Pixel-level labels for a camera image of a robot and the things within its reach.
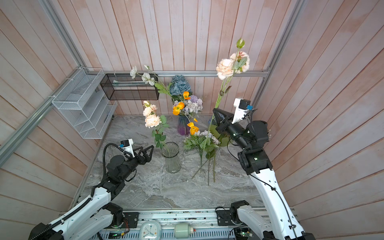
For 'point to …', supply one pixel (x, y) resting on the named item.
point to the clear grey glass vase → (170, 150)
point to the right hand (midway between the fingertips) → (212, 109)
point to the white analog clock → (150, 230)
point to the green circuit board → (246, 233)
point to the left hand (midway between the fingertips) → (149, 148)
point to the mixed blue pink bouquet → (223, 141)
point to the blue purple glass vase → (183, 128)
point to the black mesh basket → (124, 87)
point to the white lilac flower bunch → (206, 144)
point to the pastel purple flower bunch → (194, 104)
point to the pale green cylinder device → (182, 230)
